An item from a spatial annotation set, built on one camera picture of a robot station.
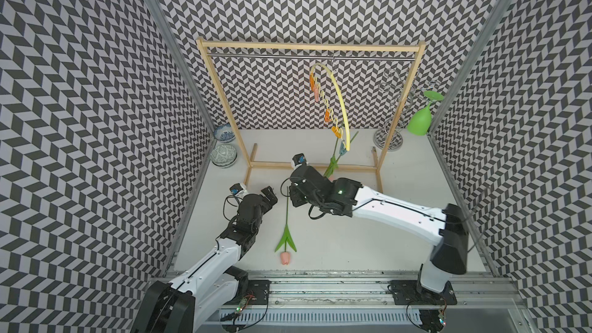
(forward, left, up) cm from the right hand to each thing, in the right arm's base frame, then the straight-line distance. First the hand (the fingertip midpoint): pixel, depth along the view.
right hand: (295, 190), depth 75 cm
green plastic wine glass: (+28, -48, +5) cm, 56 cm away
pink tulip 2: (-9, +4, -19) cm, 22 cm away
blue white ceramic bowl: (+42, +38, -17) cm, 59 cm away
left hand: (+5, +13, -11) cm, 18 cm away
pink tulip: (+20, -15, -13) cm, 28 cm away
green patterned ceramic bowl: (+28, +35, -16) cm, 48 cm away
